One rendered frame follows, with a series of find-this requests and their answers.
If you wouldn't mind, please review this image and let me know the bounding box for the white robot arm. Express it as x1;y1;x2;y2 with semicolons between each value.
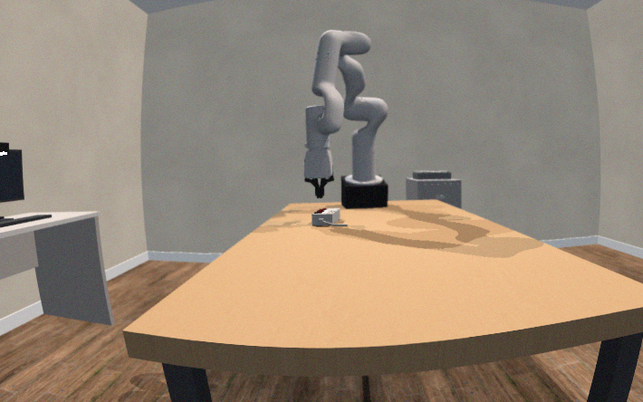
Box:
305;30;388;186

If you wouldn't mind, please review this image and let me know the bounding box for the white power strip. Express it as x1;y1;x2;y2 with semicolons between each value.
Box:
312;208;348;226

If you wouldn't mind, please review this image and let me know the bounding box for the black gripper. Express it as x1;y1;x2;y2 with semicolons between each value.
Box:
304;149;334;198

